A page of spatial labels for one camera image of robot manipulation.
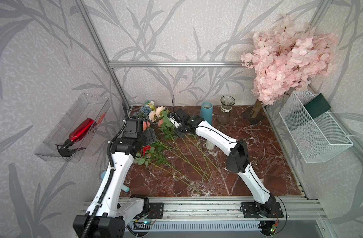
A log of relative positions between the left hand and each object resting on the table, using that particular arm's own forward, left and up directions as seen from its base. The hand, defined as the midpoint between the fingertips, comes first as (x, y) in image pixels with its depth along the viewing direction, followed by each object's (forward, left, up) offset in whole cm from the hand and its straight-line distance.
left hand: (148, 135), depth 77 cm
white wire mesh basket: (-9, -77, +12) cm, 79 cm away
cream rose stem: (+11, -23, -22) cm, 33 cm away
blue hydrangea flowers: (+24, +10, -9) cm, 28 cm away
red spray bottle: (-14, +29, +11) cm, 34 cm away
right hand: (+12, -15, -9) cm, 21 cm away
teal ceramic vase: (+21, -32, -4) cm, 39 cm away
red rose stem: (-4, +6, -18) cm, 19 cm away
